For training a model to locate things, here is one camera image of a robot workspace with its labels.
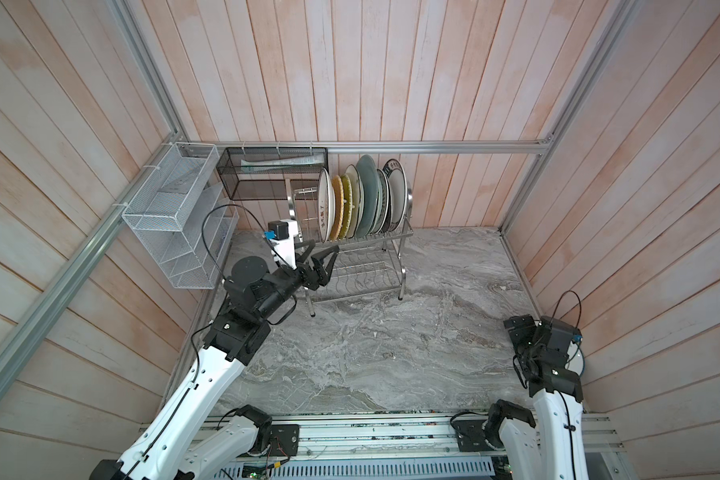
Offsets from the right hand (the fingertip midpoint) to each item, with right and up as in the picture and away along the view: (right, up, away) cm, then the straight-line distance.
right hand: (516, 326), depth 80 cm
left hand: (-50, +20, -17) cm, 57 cm away
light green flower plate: (-38, +26, -2) cm, 46 cm away
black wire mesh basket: (-73, +49, +24) cm, 91 cm away
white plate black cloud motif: (+5, -4, -15) cm, 16 cm away
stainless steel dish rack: (-41, +16, +24) cm, 51 cm away
